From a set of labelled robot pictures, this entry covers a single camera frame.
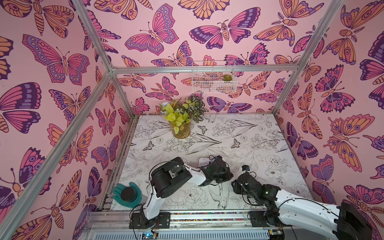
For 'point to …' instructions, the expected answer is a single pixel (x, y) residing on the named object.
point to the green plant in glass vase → (177, 114)
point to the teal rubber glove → (117, 192)
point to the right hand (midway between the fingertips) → (233, 183)
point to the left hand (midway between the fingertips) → (237, 176)
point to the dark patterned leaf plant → (197, 108)
